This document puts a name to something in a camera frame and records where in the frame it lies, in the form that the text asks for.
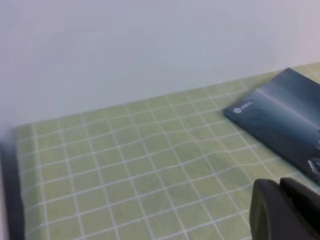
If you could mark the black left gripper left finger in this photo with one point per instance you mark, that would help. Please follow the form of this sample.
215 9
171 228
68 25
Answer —
272 215

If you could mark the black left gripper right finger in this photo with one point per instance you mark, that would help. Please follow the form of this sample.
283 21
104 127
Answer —
306 204

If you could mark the blue and white catalogue book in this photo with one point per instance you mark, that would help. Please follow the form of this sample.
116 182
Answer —
284 115

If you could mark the green checkered tablecloth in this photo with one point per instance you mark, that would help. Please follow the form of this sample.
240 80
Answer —
170 167

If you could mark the white board at left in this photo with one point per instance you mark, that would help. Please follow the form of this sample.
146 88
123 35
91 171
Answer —
12 192

